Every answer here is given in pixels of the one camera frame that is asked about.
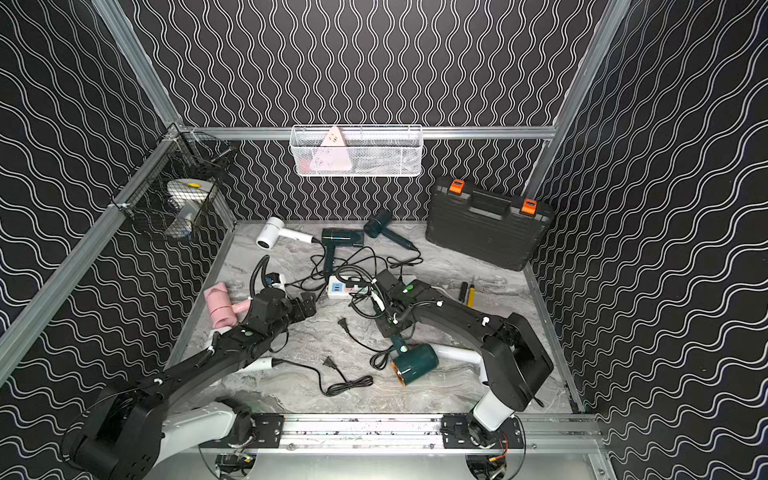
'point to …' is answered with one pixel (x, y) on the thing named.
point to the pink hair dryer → (223, 313)
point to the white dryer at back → (273, 229)
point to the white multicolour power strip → (337, 287)
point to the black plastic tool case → (497, 227)
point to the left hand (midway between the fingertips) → (302, 294)
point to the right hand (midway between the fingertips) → (389, 323)
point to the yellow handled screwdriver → (471, 296)
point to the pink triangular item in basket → (331, 159)
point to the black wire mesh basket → (141, 193)
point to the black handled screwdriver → (463, 291)
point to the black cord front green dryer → (379, 359)
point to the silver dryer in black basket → (186, 195)
